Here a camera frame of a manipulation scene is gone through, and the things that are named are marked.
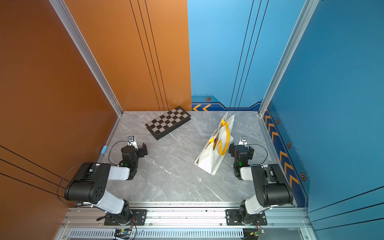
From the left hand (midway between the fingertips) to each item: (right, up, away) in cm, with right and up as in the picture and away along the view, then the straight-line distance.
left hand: (137, 142), depth 94 cm
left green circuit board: (+3, -41, -23) cm, 47 cm away
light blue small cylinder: (-26, -6, +7) cm, 28 cm away
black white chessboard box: (+14, +11, +14) cm, 23 cm away
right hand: (+67, -1, -1) cm, 67 cm away
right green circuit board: (+66, -39, -25) cm, 81 cm away
